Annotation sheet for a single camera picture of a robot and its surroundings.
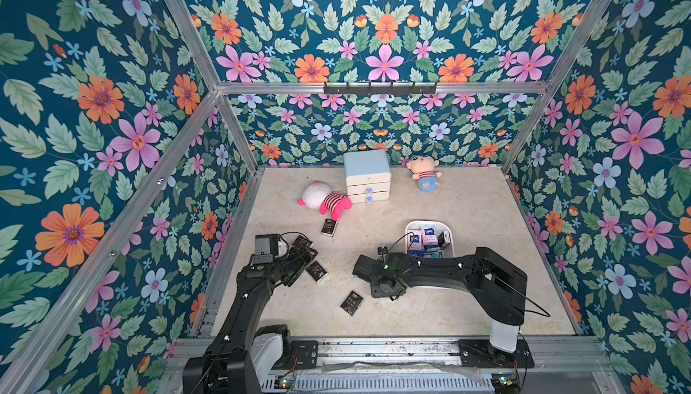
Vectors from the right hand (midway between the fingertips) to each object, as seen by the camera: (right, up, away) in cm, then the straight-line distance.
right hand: (382, 290), depth 86 cm
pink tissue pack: (+12, +15, +5) cm, 20 cm away
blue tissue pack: (+12, +11, +3) cm, 17 cm away
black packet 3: (-10, -2, -5) cm, 11 cm away
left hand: (-22, +11, -2) cm, 25 cm away
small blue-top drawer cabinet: (-4, +38, +12) cm, 40 cm away
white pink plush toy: (-23, +30, +15) cm, 41 cm away
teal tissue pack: (+17, +11, +2) cm, 20 cm away
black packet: (+21, +16, +5) cm, 27 cm away
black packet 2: (-19, +19, +13) cm, 30 cm away
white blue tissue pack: (+17, +17, +6) cm, 24 cm away
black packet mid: (-22, +5, +2) cm, 22 cm away
